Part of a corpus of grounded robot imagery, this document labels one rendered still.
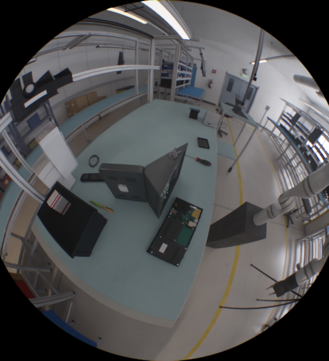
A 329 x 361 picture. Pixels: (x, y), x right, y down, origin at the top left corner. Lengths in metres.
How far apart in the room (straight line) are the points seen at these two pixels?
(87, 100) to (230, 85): 6.32
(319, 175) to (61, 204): 1.10
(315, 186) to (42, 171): 1.11
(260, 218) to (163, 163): 0.73
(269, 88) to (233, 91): 2.20
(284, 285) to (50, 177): 1.11
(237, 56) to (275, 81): 2.29
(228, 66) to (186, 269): 7.00
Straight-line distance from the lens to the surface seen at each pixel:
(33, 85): 0.40
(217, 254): 1.66
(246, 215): 0.87
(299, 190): 0.65
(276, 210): 0.79
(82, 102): 3.74
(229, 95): 6.96
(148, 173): 0.31
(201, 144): 0.84
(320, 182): 0.60
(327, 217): 4.12
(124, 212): 0.49
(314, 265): 0.60
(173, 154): 0.36
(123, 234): 0.47
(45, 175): 0.60
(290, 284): 0.63
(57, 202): 0.60
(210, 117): 1.12
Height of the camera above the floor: 1.45
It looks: 55 degrees down
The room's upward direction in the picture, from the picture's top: 7 degrees clockwise
